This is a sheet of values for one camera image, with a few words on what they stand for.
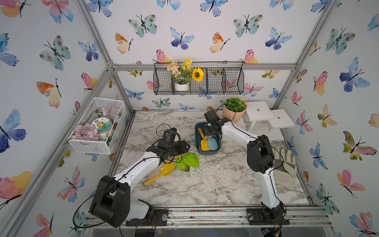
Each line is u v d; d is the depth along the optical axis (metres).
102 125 0.66
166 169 0.90
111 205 0.41
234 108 0.84
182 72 0.85
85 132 0.59
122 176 0.45
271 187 0.61
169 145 0.67
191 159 0.93
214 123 0.74
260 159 0.56
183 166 0.90
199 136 1.04
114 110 0.79
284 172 0.88
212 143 0.99
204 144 0.98
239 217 0.76
